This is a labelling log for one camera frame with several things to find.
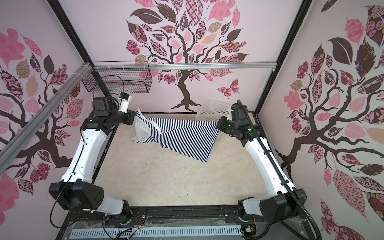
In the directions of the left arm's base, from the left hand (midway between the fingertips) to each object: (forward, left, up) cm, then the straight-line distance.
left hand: (134, 114), depth 77 cm
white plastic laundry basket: (+34, -47, -30) cm, 65 cm away
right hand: (-4, -44, 0) cm, 45 cm away
